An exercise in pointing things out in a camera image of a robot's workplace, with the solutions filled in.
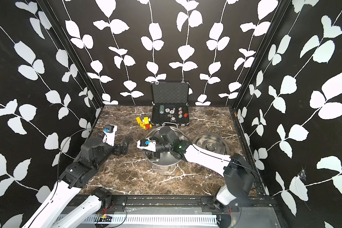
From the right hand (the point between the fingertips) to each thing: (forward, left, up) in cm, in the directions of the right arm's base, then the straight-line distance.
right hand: (140, 146), depth 72 cm
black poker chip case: (+50, -13, -14) cm, 53 cm away
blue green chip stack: (+44, -6, -19) cm, 48 cm away
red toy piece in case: (+40, -26, -20) cm, 51 cm away
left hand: (+4, +9, +5) cm, 11 cm away
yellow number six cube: (+30, +8, -20) cm, 37 cm away
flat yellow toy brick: (+35, +12, -21) cm, 43 cm away
